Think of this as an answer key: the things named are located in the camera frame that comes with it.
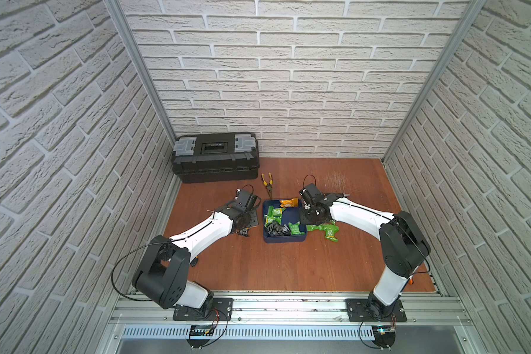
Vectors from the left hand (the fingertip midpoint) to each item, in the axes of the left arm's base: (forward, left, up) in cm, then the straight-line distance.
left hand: (255, 215), depth 89 cm
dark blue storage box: (+3, -16, -4) cm, 16 cm away
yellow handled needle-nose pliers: (+20, -6, -6) cm, 22 cm away
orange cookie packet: (+8, -17, -3) cm, 19 cm away
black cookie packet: (-4, -9, -4) cm, 10 cm away
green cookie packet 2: (-3, -30, -6) cm, 30 cm away
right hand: (0, -22, -3) cm, 22 cm away
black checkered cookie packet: (-5, +4, -5) cm, 9 cm away
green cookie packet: (-5, -32, -6) cm, 33 cm away
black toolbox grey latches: (+25, +19, +8) cm, 33 cm away
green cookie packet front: (+4, -8, -7) cm, 11 cm away
